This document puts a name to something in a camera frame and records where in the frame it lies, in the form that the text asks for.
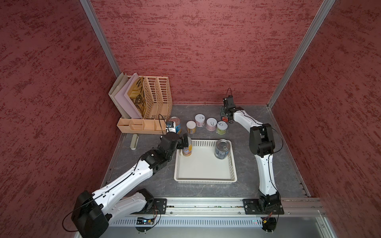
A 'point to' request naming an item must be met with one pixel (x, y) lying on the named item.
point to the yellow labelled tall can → (187, 151)
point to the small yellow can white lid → (191, 127)
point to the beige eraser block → (134, 142)
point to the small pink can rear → (200, 119)
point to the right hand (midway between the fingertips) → (226, 112)
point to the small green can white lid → (222, 127)
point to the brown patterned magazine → (137, 95)
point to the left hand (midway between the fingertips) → (178, 137)
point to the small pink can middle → (211, 123)
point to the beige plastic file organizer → (159, 106)
